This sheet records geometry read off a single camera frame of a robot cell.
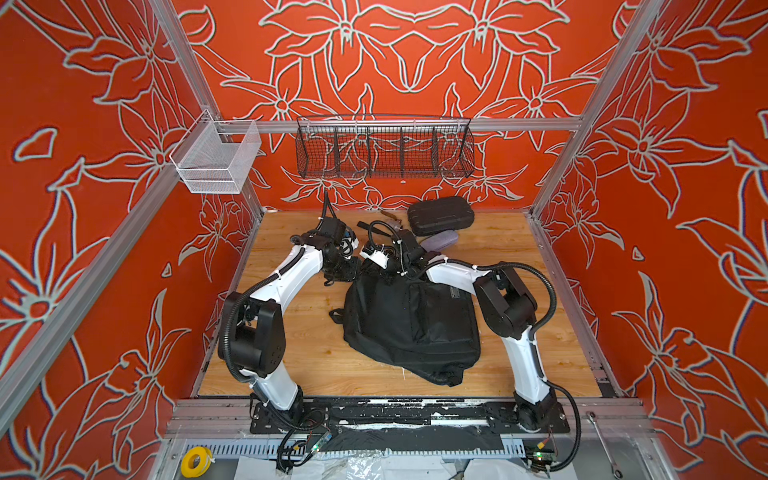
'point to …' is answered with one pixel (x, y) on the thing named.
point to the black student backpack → (418, 324)
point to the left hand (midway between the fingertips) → (357, 273)
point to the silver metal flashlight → (392, 216)
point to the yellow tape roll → (205, 455)
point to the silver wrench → (616, 472)
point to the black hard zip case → (439, 214)
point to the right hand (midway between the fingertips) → (365, 266)
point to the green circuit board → (541, 459)
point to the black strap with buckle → (374, 228)
